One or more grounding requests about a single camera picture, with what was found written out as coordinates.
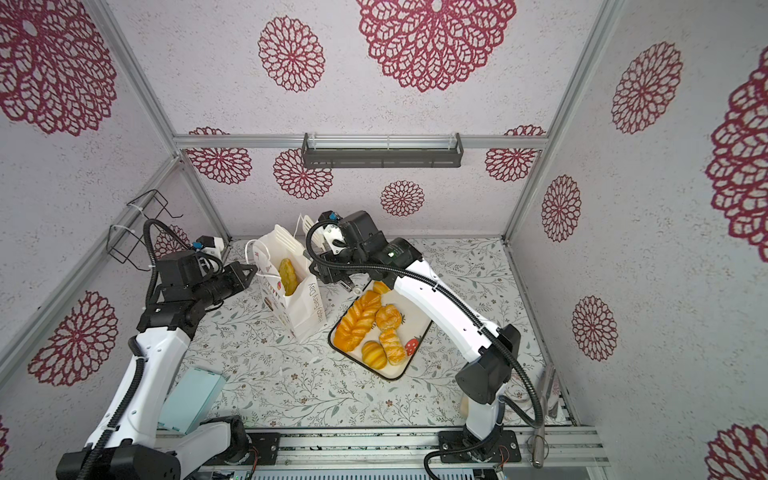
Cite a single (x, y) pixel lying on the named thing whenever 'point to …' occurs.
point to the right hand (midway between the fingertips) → (319, 258)
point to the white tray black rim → (415, 325)
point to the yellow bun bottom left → (374, 354)
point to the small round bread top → (380, 287)
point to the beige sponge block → (464, 407)
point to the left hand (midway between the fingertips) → (257, 273)
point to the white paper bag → (295, 297)
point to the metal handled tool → (539, 430)
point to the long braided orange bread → (357, 321)
